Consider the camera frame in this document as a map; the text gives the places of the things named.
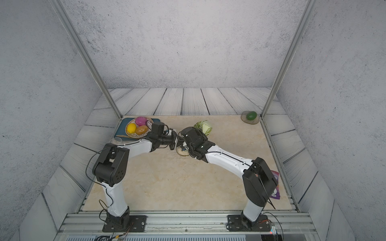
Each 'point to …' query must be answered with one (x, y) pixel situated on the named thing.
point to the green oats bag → (205, 128)
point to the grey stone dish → (244, 117)
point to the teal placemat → (120, 132)
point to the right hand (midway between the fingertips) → (201, 125)
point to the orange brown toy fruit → (141, 129)
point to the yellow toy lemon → (131, 128)
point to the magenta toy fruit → (140, 120)
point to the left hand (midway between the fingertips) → (189, 140)
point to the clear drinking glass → (116, 140)
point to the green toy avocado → (251, 115)
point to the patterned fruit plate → (149, 124)
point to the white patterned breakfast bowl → (181, 152)
